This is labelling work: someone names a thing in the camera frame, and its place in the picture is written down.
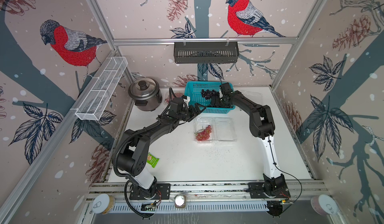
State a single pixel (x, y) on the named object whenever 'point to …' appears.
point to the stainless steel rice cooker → (146, 93)
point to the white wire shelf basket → (101, 88)
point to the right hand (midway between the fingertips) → (216, 102)
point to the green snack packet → (152, 160)
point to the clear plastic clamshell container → (177, 94)
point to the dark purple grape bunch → (207, 94)
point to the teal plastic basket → (193, 89)
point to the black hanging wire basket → (206, 52)
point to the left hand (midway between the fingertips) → (204, 108)
